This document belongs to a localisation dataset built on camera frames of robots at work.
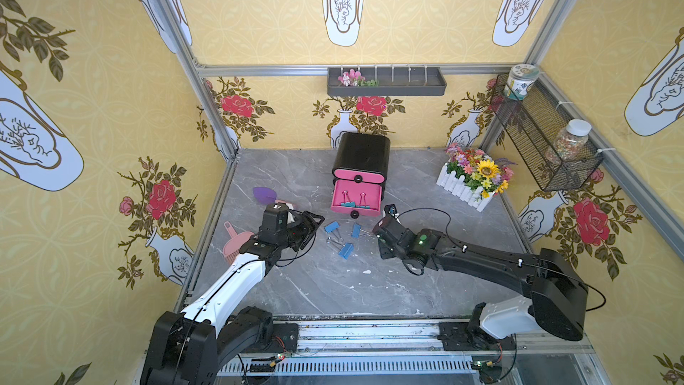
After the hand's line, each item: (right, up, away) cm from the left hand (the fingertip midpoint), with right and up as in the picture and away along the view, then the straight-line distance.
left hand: (313, 221), depth 85 cm
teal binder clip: (+12, +5, +11) cm, 16 cm away
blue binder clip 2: (+14, -6, +13) cm, 20 cm away
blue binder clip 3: (+10, -10, +5) cm, 16 cm away
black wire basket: (+74, +32, +5) cm, 80 cm away
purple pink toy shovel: (-21, +7, +22) cm, 31 cm away
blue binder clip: (+5, -4, +12) cm, 14 cm away
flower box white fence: (+55, +15, +7) cm, 57 cm away
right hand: (+24, -5, +1) cm, 24 cm away
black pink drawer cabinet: (+15, +17, +5) cm, 24 cm away
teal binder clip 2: (+15, +4, +10) cm, 19 cm away
